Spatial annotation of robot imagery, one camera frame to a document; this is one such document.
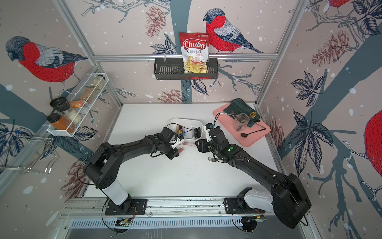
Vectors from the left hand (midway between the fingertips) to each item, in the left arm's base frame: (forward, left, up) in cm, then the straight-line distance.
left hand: (179, 150), depth 91 cm
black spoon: (+13, -45, -2) cm, 46 cm away
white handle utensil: (+33, -31, -3) cm, 45 cm away
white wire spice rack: (+13, +48, +32) cm, 59 cm away
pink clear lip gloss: (+5, -6, -1) cm, 8 cm away
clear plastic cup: (+16, -40, +10) cm, 44 cm away
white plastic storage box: (+17, -8, -1) cm, 19 cm away
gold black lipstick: (+16, 0, -1) cm, 16 cm away
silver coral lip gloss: (+1, -1, -1) cm, 1 cm away
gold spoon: (+22, -49, +9) cm, 54 cm away
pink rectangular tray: (+12, -47, -3) cm, 48 cm away
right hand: (0, -12, +11) cm, 17 cm away
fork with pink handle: (-5, -21, -3) cm, 22 cm away
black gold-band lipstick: (+15, -13, -2) cm, 19 cm away
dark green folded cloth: (+40, -45, -2) cm, 60 cm away
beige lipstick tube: (+17, +2, -2) cm, 18 cm away
